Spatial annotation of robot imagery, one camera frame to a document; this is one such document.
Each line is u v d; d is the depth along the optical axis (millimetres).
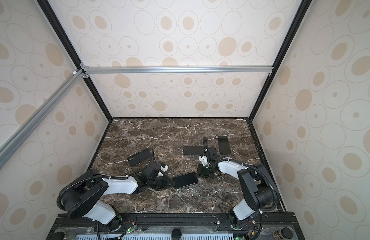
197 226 732
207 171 775
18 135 564
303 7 677
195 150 1060
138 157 977
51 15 700
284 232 633
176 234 630
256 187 454
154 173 710
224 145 1039
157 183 758
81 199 435
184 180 887
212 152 746
